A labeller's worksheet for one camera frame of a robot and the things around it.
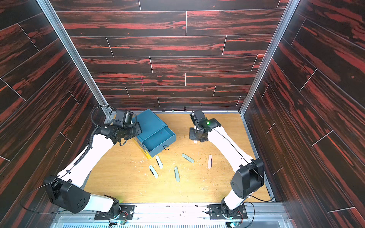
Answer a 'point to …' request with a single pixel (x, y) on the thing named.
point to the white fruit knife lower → (154, 172)
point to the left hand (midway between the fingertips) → (142, 129)
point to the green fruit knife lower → (177, 174)
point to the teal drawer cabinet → (150, 124)
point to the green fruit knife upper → (187, 157)
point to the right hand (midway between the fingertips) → (197, 134)
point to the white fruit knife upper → (159, 162)
